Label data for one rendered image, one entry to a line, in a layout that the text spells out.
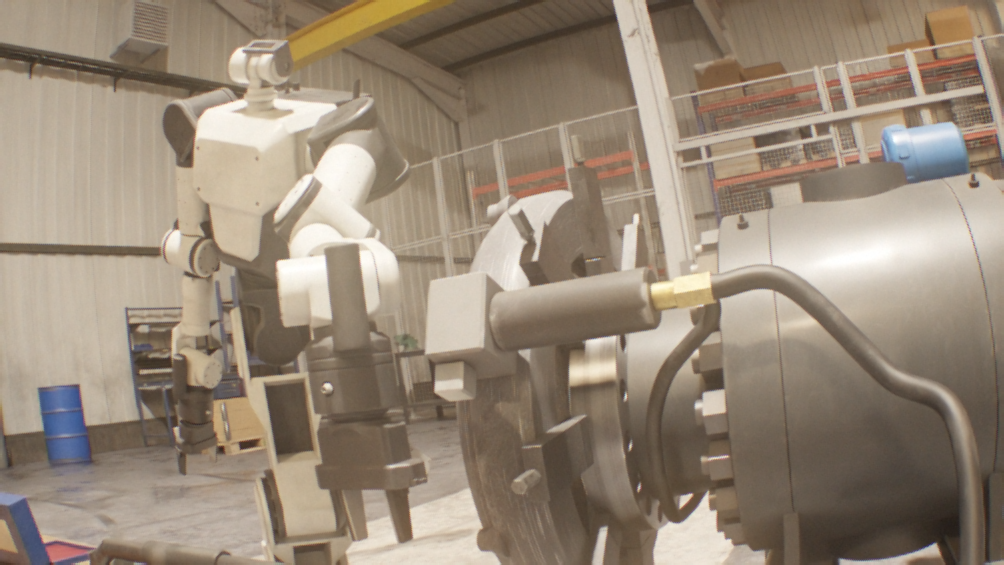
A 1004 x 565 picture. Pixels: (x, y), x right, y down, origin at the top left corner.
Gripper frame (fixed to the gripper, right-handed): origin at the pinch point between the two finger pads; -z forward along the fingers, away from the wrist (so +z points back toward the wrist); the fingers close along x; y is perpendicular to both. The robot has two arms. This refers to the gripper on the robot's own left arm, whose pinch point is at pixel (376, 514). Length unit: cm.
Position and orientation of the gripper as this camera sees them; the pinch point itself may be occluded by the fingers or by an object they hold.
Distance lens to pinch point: 81.9
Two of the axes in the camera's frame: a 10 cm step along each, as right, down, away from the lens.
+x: 9.0, -1.6, -3.9
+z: -1.4, -9.9, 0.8
